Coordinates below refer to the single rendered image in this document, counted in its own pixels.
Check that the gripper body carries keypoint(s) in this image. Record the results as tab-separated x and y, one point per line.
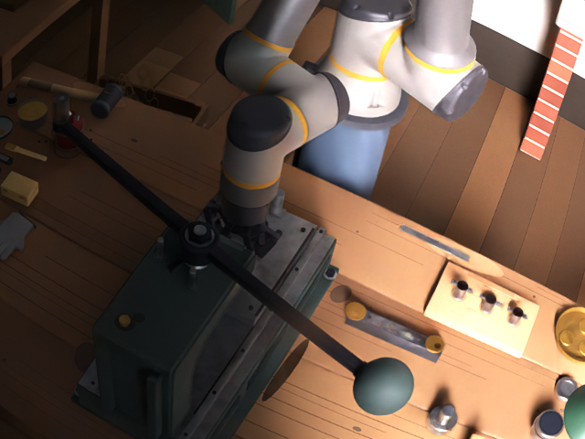
247	214

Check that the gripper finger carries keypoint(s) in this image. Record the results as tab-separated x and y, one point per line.
214	220
265	240

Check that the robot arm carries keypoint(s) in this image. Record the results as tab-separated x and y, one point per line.
365	59

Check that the grey steel bolster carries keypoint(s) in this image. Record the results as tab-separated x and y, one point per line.
297	256

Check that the black fly bar with balls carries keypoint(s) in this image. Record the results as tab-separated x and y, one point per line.
274	299

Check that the brass blank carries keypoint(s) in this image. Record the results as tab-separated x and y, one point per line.
355	312
434	343

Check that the dark green fly press body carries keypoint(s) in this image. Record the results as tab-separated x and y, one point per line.
151	329

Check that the wooden tray with brass rings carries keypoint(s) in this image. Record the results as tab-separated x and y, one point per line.
155	93

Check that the tan wooden medal board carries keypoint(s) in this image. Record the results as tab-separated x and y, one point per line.
484	311

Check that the brass round dish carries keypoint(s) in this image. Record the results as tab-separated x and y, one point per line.
571	336

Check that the brown round disc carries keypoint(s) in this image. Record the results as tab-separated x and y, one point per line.
340	294

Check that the yellow knob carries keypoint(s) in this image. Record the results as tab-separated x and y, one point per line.
124	319

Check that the steel ruler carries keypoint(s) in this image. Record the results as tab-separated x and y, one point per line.
434	242

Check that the yellow block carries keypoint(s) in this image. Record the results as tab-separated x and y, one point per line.
19	187

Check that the yellow brush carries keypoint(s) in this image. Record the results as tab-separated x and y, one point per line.
25	152

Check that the yellow lidded round tin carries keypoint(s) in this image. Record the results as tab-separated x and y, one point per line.
33	112

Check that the small black knob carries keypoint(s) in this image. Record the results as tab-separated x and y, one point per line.
11	97

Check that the steel bolt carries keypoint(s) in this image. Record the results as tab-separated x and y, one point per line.
442	418

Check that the grey round tin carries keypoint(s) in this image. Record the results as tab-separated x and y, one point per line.
566	388

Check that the dark blue round tin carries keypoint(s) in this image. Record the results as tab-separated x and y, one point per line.
547	423

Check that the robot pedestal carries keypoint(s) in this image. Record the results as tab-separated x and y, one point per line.
343	155

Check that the dark grey blank rail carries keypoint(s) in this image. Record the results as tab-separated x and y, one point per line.
393	330

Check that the wooden bench frame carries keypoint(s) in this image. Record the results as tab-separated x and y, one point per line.
50	32

